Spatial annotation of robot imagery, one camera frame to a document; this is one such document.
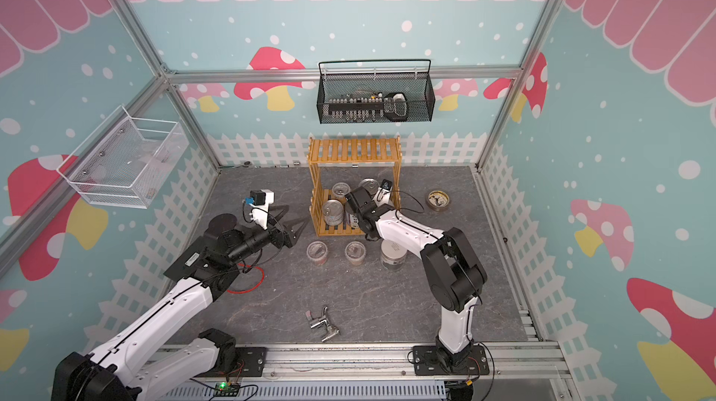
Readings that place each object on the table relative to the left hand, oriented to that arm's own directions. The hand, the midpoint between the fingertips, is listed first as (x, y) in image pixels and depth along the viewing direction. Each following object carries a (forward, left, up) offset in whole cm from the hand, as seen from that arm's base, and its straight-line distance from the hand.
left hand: (299, 217), depth 75 cm
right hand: (+14, -21, -14) cm, 29 cm away
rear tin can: (+21, -19, -11) cm, 31 cm away
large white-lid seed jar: (-3, -26, -16) cm, 31 cm away
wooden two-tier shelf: (+37, -11, -24) cm, 45 cm away
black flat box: (-4, +40, -22) cm, 46 cm away
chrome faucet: (-21, -6, -22) cm, 31 cm away
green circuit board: (-37, +18, -27) cm, 49 cm away
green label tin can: (+14, -6, -17) cm, 22 cm away
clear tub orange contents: (0, -15, -19) cm, 24 cm away
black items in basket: (+36, -18, +10) cm, 42 cm away
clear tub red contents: (-1, -2, -19) cm, 19 cm away
